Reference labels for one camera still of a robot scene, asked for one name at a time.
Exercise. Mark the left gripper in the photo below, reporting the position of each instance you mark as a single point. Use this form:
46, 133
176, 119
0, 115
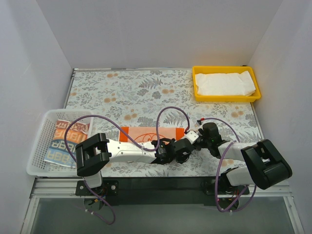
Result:
185, 149

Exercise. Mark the white towel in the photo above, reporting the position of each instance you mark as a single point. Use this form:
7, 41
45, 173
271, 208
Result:
222, 84

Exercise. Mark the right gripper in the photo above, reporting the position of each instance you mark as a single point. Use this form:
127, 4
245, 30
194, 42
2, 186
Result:
201, 133

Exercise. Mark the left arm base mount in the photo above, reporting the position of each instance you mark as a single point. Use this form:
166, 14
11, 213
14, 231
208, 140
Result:
109, 190

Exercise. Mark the striped rabbit print towel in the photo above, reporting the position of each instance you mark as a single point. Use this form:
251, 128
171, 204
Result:
57, 152

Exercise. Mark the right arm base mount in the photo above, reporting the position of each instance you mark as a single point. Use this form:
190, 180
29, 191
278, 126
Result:
226, 192

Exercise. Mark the orange patterned towel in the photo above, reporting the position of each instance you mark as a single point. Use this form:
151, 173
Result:
145, 134

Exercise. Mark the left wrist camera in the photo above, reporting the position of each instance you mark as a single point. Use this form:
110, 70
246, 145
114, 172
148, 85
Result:
191, 136

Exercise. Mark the white plastic basket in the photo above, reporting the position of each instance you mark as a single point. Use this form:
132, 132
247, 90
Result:
36, 165

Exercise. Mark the yellow plastic tray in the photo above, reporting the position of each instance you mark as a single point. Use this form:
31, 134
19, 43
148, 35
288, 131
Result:
225, 69

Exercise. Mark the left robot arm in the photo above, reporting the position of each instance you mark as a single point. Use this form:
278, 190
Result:
94, 153

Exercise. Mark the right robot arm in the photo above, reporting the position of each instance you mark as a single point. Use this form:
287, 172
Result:
264, 164

